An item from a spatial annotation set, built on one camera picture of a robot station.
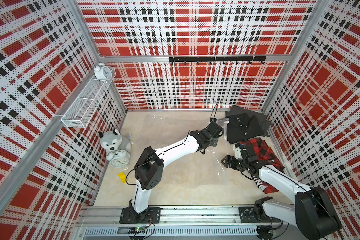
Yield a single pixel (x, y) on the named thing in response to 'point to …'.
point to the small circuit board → (138, 230)
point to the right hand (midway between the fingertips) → (227, 162)
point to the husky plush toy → (111, 141)
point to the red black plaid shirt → (265, 156)
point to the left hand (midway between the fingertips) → (212, 136)
